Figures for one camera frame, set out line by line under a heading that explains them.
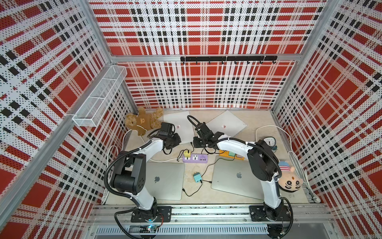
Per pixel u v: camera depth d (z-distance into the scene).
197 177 0.84
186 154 0.88
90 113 0.90
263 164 0.52
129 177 0.46
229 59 0.90
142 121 1.04
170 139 0.83
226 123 1.13
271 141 0.96
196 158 0.91
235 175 0.86
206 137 0.73
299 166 0.96
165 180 0.89
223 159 0.90
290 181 0.76
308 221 0.73
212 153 0.78
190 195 0.80
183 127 1.07
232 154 0.63
